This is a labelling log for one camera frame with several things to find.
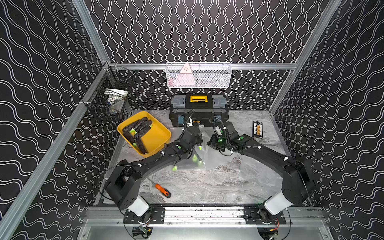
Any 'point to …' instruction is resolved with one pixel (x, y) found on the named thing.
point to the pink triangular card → (185, 77)
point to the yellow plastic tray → (145, 133)
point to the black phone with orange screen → (257, 129)
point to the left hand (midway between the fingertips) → (198, 129)
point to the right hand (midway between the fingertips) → (206, 142)
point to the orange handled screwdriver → (166, 193)
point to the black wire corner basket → (115, 77)
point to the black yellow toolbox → (200, 108)
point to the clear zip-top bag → (197, 159)
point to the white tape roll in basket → (114, 95)
